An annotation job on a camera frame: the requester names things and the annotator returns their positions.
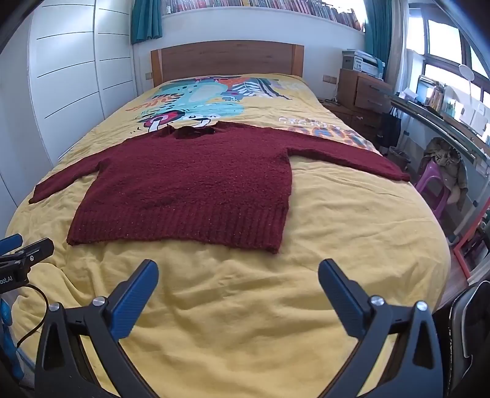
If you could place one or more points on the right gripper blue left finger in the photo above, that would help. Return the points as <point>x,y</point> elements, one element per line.
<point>63,368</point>

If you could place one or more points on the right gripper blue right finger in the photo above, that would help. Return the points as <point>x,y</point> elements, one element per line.
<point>414,368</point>

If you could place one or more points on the dark red knitted sweater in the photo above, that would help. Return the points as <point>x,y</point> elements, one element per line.
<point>226,184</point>

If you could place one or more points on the beige clothes on stool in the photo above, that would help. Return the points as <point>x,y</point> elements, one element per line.
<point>452,168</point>

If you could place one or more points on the black office chair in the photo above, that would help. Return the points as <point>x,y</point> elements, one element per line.
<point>469,343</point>

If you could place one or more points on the pink plastic stool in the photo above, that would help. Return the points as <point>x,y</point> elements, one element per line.
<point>431,187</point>

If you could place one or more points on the yellow printed bed cover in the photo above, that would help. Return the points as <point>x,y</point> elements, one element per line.
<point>227,322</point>

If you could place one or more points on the glass desk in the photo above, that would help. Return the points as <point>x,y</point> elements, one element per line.
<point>459,135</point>

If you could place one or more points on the white wardrobe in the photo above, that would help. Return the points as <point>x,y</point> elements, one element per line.
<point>65,67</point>

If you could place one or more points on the wooden dresser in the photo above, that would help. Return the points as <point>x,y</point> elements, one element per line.
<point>360,102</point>

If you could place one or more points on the white printer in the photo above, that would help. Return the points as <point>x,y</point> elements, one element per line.
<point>363,62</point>

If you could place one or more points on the teal curtain left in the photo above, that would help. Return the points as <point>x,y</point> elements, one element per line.
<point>146,21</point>

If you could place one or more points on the teal curtain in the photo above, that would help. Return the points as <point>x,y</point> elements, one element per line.
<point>146,21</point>
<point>378,28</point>

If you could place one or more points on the window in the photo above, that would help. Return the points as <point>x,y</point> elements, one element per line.
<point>447,56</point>

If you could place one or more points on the teal curtain right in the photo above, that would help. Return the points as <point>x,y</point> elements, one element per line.
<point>378,28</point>

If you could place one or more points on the bookshelf with books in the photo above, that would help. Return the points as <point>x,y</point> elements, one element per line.
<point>349,13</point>

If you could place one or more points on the wooden headboard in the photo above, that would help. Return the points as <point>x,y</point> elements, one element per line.
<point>230,57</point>

